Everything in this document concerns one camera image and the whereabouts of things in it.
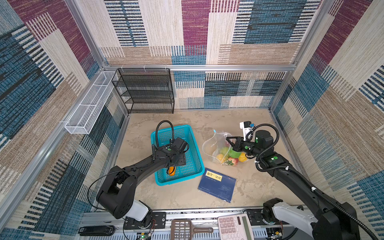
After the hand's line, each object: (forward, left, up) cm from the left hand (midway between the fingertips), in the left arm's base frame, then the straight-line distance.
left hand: (178, 159), depth 88 cm
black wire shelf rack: (+48, +25, +12) cm, 56 cm away
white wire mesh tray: (+29, +57, +13) cm, 66 cm away
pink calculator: (-33, -27, -4) cm, 43 cm away
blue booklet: (-13, -22, -6) cm, 26 cm away
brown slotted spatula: (-34, -3, -6) cm, 34 cm away
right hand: (+2, -26, +16) cm, 30 cm away
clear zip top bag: (+5, -26, -2) cm, 27 cm away
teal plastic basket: (-2, -9, -6) cm, 11 cm away
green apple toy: (+1, -32, +3) cm, 32 cm away
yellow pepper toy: (+2, -25, -3) cm, 25 cm away
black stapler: (-34, +34, -1) cm, 48 cm away
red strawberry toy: (-1, -32, -2) cm, 32 cm away
